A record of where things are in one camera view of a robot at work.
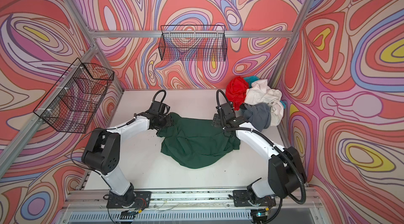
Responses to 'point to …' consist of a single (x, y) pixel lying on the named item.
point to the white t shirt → (261, 92)
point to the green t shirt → (193, 143)
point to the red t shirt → (235, 91)
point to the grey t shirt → (258, 115)
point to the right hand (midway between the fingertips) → (222, 124)
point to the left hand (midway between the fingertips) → (171, 121)
